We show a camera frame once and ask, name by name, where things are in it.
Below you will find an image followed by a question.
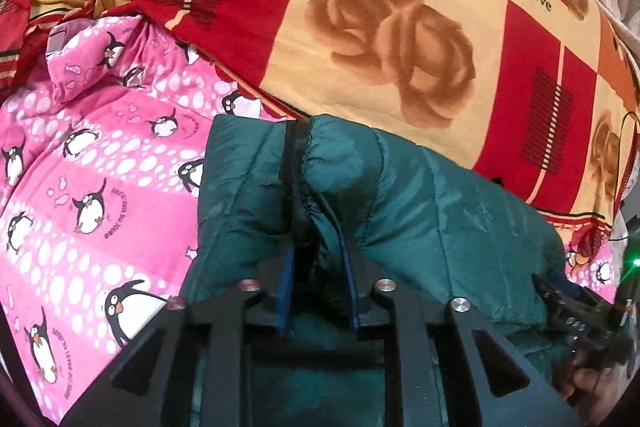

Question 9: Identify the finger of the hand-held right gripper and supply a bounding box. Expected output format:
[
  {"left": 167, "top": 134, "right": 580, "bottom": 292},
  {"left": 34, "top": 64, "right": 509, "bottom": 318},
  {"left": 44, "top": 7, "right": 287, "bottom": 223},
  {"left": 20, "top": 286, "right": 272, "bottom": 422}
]
[{"left": 531, "top": 273, "right": 583, "bottom": 325}]

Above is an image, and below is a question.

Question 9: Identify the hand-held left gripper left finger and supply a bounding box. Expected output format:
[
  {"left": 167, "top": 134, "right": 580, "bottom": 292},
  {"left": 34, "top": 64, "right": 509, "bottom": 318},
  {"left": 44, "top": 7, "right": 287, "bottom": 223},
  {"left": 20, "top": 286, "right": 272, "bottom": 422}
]
[{"left": 60, "top": 247, "right": 297, "bottom": 427}]

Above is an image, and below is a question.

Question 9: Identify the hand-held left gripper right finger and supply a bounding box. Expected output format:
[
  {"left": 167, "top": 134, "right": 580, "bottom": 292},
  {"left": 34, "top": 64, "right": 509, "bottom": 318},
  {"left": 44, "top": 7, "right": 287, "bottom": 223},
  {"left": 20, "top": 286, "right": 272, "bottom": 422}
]
[{"left": 341, "top": 237, "right": 583, "bottom": 427}]

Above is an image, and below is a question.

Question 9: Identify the pink penguin print blanket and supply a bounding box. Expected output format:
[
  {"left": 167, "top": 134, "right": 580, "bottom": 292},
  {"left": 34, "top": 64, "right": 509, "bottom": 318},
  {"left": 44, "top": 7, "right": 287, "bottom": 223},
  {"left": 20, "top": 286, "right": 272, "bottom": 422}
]
[{"left": 0, "top": 14, "right": 617, "bottom": 425}]

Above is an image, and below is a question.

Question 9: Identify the person's right hand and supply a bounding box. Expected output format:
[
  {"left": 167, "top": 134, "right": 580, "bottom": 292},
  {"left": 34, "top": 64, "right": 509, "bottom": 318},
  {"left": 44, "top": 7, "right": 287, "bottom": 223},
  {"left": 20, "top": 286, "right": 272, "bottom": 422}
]
[{"left": 559, "top": 353, "right": 627, "bottom": 414}]

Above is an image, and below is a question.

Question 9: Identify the green quilted puffer jacket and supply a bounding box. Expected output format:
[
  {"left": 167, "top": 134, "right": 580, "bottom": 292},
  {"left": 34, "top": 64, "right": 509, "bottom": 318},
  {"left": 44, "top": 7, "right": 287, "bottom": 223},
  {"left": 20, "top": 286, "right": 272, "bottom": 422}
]
[{"left": 177, "top": 113, "right": 571, "bottom": 427}]

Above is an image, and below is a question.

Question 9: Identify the black cable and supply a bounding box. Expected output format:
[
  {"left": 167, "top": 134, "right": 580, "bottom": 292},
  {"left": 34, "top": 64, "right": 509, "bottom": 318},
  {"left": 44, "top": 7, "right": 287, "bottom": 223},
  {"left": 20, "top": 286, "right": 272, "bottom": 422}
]
[{"left": 616, "top": 109, "right": 640, "bottom": 244}]

